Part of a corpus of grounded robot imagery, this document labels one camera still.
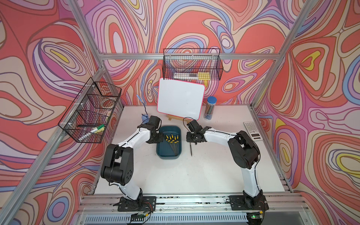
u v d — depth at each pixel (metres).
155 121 0.74
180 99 1.04
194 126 0.79
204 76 0.82
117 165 0.47
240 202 0.73
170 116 1.06
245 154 0.54
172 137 0.99
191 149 0.93
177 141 0.96
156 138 0.78
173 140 0.98
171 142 0.96
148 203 0.72
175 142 0.97
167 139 0.97
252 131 1.02
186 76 0.82
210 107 1.00
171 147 0.94
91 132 0.71
